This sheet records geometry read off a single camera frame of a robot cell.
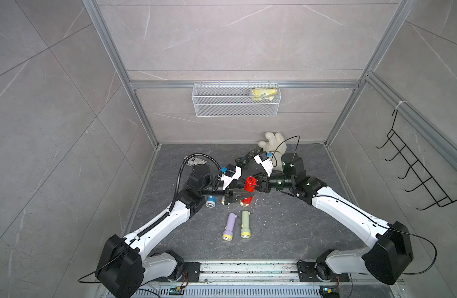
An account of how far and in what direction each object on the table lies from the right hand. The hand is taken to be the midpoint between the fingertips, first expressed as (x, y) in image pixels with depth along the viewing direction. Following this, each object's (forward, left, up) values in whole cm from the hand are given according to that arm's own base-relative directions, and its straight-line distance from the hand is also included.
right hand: (248, 181), depth 72 cm
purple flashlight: (-13, +9, -22) cm, 27 cm away
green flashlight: (-12, +1, -22) cm, 25 cm away
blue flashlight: (+2, +17, -22) cm, 28 cm away
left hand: (-6, -1, +5) cm, 8 cm away
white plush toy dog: (+35, -20, -17) cm, 44 cm away
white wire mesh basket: (+47, +4, +7) cm, 48 cm away
